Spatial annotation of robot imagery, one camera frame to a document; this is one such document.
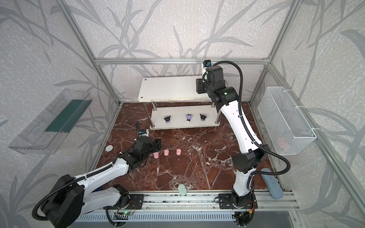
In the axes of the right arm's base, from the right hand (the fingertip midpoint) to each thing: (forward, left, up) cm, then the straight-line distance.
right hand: (200, 79), depth 74 cm
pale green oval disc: (-44, +10, -39) cm, 60 cm away
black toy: (-1, +22, -32) cm, 39 cm away
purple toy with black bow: (+2, +7, -33) cm, 34 cm away
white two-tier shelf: (+25, +22, -42) cm, 54 cm away
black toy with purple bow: (+1, -3, -32) cm, 32 cm away
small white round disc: (-18, +61, -41) cm, 76 cm away
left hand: (-18, +27, -33) cm, 46 cm away
